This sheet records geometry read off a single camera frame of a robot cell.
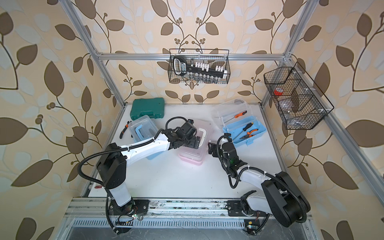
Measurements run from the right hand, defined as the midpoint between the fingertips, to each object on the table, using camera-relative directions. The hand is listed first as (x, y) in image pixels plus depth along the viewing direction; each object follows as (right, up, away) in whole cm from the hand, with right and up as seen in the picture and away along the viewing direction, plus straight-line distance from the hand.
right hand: (214, 144), depth 89 cm
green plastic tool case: (-45, +24, +27) cm, 58 cm away
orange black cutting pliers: (-62, +8, +16) cm, 65 cm away
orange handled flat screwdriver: (+18, +18, +12) cm, 28 cm away
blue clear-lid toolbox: (-44, +9, +4) cm, 45 cm away
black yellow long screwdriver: (+23, +8, +15) cm, 29 cm away
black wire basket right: (+41, +23, -17) cm, 50 cm away
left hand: (-14, +4, -3) cm, 14 cm away
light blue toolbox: (+17, +16, +13) cm, 27 cm away
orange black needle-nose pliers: (+25, +5, +12) cm, 29 cm away
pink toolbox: (-12, -5, -9) cm, 16 cm away
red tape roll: (+34, +30, -9) cm, 47 cm away
